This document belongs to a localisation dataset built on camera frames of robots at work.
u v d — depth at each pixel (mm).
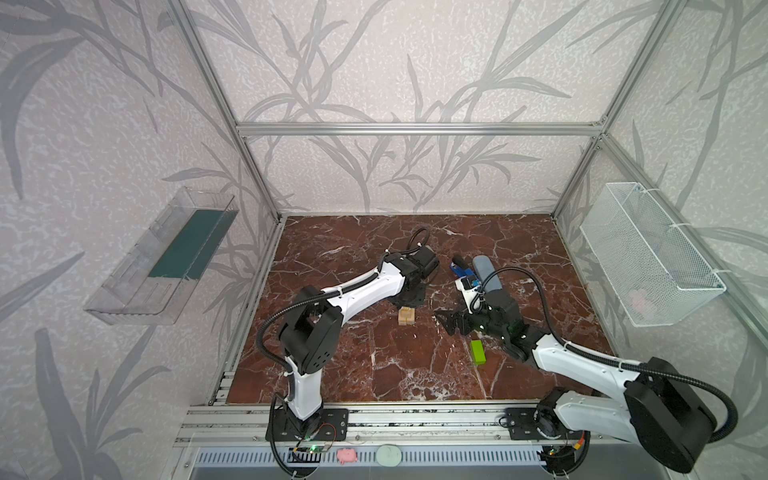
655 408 411
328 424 733
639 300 736
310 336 475
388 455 679
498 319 655
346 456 679
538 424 666
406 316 904
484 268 1014
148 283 637
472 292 733
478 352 845
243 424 753
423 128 968
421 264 704
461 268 1006
